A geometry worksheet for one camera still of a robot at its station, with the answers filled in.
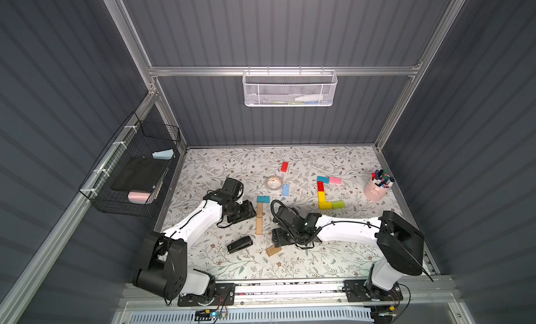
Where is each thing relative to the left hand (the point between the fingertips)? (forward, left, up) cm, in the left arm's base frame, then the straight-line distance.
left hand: (253, 216), depth 85 cm
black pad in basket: (+4, +36, +24) cm, 44 cm away
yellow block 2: (+9, -33, -7) cm, 35 cm away
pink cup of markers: (+12, -55, +2) cm, 56 cm away
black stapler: (-9, +6, -6) cm, 13 cm away
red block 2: (+19, -32, -6) cm, 38 cm away
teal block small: (+24, -34, -7) cm, 42 cm away
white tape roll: (+22, -9, -7) cm, 25 cm away
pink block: (+23, -40, -7) cm, 47 cm away
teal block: (+12, -4, -7) cm, 15 cm away
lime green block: (+9, -38, -7) cm, 40 cm away
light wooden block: (+3, -2, -2) cm, 4 cm away
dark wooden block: (-12, -8, -6) cm, 15 cm away
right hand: (-9, -10, -4) cm, 14 cm away
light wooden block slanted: (0, -2, -8) cm, 9 cm away
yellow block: (+13, -32, -7) cm, 35 cm away
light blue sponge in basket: (+18, +34, +18) cm, 43 cm away
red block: (+32, -15, -7) cm, 36 cm away
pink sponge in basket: (-4, +35, +21) cm, 41 cm away
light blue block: (+18, -15, -7) cm, 24 cm away
